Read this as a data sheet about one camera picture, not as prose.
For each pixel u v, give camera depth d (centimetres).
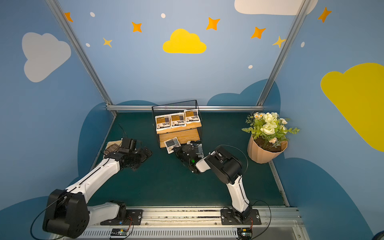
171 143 100
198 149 104
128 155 65
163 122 93
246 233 73
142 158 78
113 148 98
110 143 101
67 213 40
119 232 72
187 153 76
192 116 96
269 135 73
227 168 54
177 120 94
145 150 80
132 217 74
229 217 74
